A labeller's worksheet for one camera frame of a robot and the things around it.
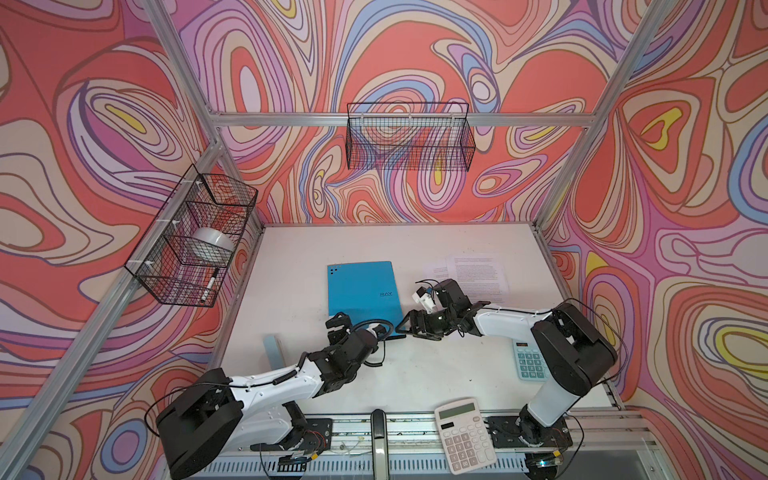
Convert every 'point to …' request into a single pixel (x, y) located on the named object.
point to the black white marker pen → (210, 285)
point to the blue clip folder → (365, 292)
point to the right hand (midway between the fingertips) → (408, 338)
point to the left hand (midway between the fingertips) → (347, 324)
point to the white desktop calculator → (466, 437)
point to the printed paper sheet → (481, 276)
